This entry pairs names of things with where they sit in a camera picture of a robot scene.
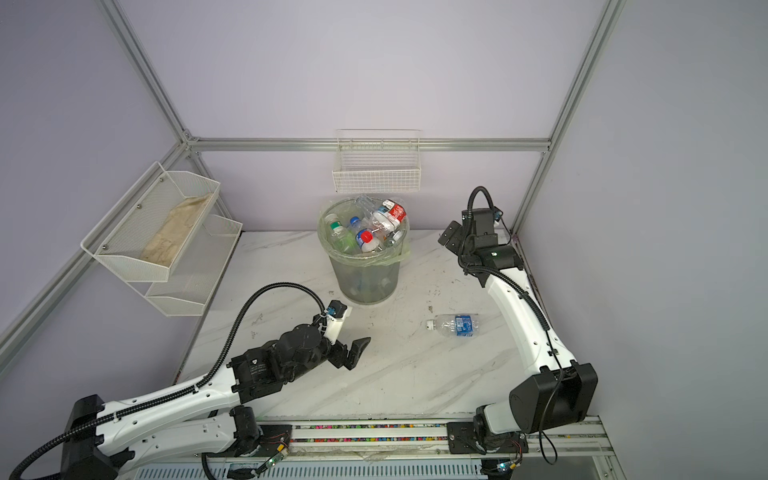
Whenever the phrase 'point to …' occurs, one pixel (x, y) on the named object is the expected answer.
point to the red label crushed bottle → (389, 217)
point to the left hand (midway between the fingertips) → (353, 332)
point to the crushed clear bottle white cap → (368, 207)
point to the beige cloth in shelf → (163, 248)
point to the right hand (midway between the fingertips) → (449, 240)
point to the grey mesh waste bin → (368, 285)
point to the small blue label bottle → (366, 239)
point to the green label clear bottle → (342, 238)
